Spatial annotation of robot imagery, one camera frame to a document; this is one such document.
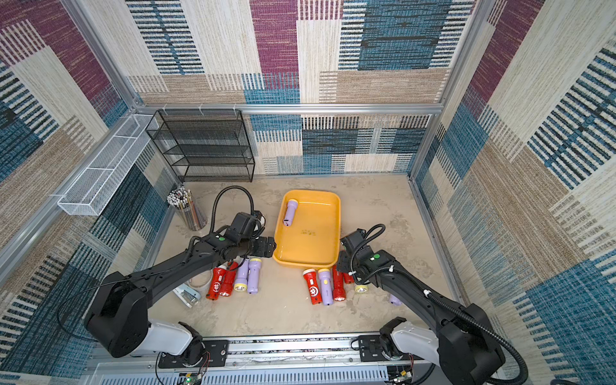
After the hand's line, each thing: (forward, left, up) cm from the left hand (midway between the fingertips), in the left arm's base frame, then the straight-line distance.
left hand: (268, 244), depth 87 cm
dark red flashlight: (-10, -28, -6) cm, 31 cm away
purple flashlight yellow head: (-8, +5, -7) cm, 12 cm away
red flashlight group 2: (-12, -25, -7) cm, 29 cm away
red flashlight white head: (-10, +18, -6) cm, 21 cm away
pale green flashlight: (-14, -32, -7) cm, 36 cm away
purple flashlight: (+22, -8, -5) cm, 24 cm away
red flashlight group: (-10, +14, -7) cm, 18 cm away
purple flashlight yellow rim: (-10, +9, -6) cm, 15 cm away
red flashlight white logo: (-13, -16, -6) cm, 22 cm away
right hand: (-7, -29, -4) cm, 30 cm away
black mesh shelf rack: (+46, +32, +9) cm, 56 cm away
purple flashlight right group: (-11, -20, -6) cm, 24 cm away
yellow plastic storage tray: (+6, -17, -7) cm, 19 cm away
